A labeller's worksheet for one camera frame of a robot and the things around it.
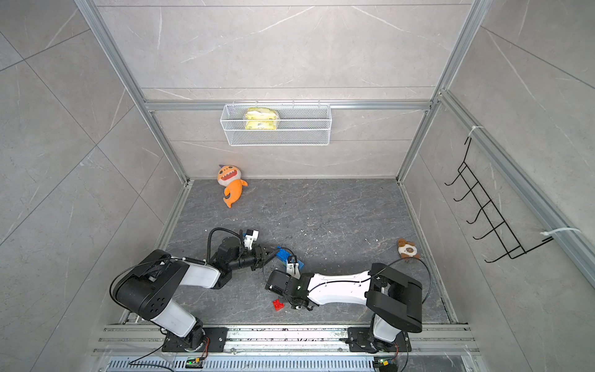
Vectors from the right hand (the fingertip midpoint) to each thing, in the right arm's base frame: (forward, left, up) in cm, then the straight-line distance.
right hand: (286, 291), depth 83 cm
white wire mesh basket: (+58, -6, +32) cm, 66 cm away
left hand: (+13, +2, +8) cm, 15 cm away
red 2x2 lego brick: (-5, +3, +1) cm, 6 cm away
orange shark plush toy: (+52, +29, +8) cm, 60 cm away
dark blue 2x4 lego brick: (+11, +1, +6) cm, 13 cm away
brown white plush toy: (+15, -48, +2) cm, 50 cm away
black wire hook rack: (+1, -62, +30) cm, 69 cm away
